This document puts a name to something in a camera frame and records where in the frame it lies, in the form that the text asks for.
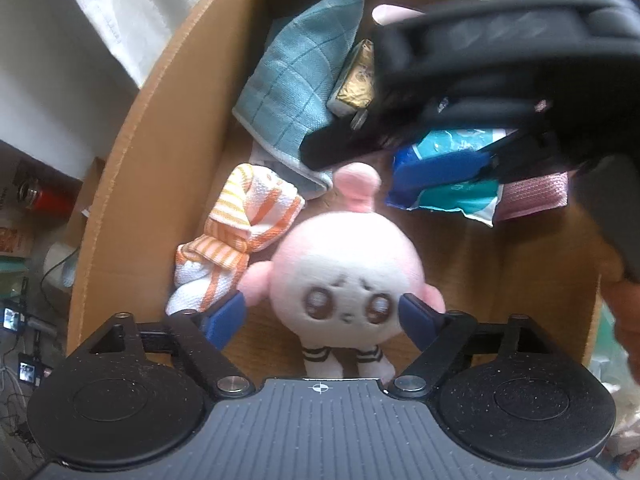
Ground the pink mesh sponge cloth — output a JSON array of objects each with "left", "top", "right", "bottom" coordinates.
[{"left": 494, "top": 174, "right": 568, "bottom": 221}]

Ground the pink plush doll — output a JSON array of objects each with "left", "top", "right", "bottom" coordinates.
[{"left": 239, "top": 162, "right": 446, "bottom": 384}]

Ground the blue wet wipes pack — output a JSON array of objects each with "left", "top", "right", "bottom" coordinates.
[{"left": 385, "top": 129, "right": 506, "bottom": 226}]

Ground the orange striped white towel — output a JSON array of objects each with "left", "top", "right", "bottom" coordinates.
[{"left": 165, "top": 164, "right": 305, "bottom": 315}]

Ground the gold tissue pack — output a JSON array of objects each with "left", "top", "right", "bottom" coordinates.
[{"left": 326, "top": 39, "right": 374, "bottom": 117}]

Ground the teal checked cloth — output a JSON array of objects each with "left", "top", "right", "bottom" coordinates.
[{"left": 232, "top": 0, "right": 363, "bottom": 200}]

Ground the person right hand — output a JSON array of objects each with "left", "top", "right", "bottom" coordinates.
[{"left": 602, "top": 281, "right": 640, "bottom": 363}]

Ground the brown cardboard box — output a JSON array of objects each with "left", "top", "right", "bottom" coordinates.
[{"left": 67, "top": 0, "right": 601, "bottom": 363}]

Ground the red tin can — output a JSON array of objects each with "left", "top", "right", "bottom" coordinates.
[{"left": 16, "top": 179, "right": 74, "bottom": 218}]

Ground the white sofa cover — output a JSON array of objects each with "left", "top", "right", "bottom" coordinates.
[{"left": 1, "top": 0, "right": 198, "bottom": 178}]

